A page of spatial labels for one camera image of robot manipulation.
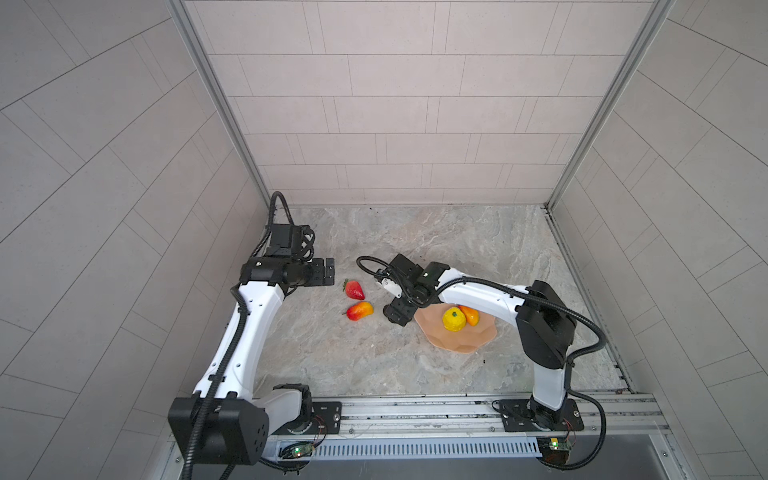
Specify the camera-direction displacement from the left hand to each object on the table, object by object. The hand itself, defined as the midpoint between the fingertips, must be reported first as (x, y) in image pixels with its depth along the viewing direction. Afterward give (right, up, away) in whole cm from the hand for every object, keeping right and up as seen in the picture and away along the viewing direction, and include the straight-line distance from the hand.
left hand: (324, 265), depth 78 cm
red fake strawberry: (+6, -9, +11) cm, 15 cm away
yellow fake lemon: (+35, -16, +5) cm, 39 cm away
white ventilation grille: (+22, -41, -10) cm, 47 cm away
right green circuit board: (+55, -41, -10) cm, 70 cm away
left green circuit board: (-3, -39, -12) cm, 41 cm away
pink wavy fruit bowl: (+39, -22, +6) cm, 45 cm away
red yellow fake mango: (+8, -14, +9) cm, 19 cm away
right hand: (+20, -13, +9) cm, 25 cm away
